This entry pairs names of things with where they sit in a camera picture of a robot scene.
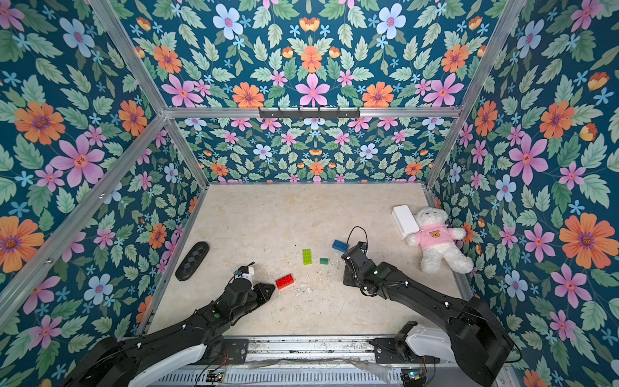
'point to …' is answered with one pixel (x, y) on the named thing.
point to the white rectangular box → (405, 220)
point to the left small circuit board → (213, 377)
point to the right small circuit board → (413, 376)
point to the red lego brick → (284, 281)
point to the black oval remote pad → (192, 260)
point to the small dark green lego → (324, 261)
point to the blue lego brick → (340, 246)
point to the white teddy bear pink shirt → (436, 240)
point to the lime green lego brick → (307, 256)
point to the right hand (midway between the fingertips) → (349, 275)
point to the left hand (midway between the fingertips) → (279, 288)
